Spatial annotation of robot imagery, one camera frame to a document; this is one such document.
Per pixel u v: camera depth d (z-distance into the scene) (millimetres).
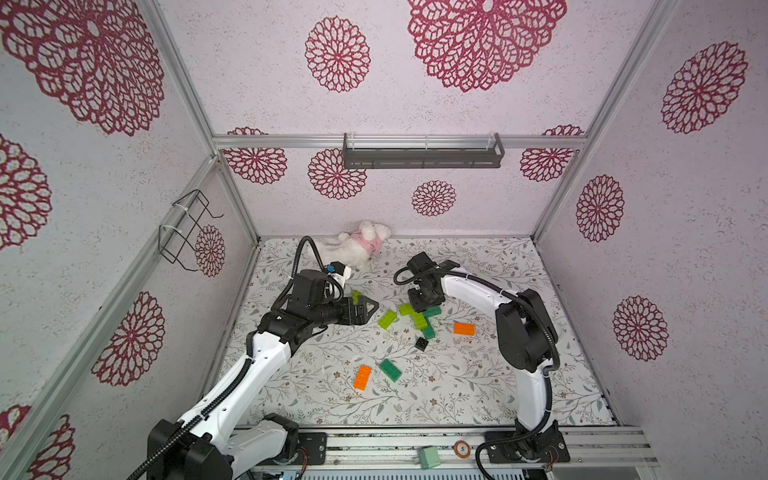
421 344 900
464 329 941
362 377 845
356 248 1050
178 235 750
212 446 383
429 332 941
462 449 736
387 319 968
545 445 625
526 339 531
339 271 688
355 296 1027
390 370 854
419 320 948
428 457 715
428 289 719
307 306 574
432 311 963
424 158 856
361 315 671
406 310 948
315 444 742
